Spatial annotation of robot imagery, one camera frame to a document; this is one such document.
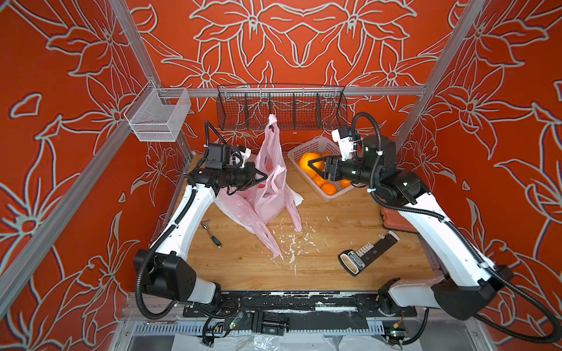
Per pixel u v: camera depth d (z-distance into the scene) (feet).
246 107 3.21
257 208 2.29
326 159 1.84
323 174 1.86
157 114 3.09
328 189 3.18
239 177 2.13
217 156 1.93
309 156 2.05
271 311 2.39
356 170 1.73
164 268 1.31
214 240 2.87
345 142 1.86
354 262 2.67
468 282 1.25
